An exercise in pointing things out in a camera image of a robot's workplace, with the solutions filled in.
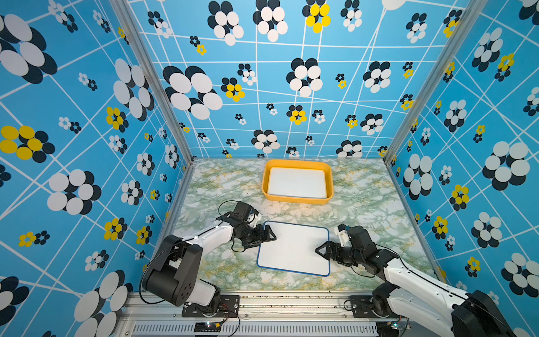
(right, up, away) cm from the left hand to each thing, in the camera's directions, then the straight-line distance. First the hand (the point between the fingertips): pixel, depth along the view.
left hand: (271, 239), depth 86 cm
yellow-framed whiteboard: (+17, +23, +25) cm, 38 cm away
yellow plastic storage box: (+28, +33, +27) cm, 51 cm away
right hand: (+21, -5, -2) cm, 22 cm away
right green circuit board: (+39, -25, -16) cm, 49 cm away
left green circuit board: (-22, -27, -13) cm, 37 cm away
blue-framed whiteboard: (+10, -4, +2) cm, 11 cm away
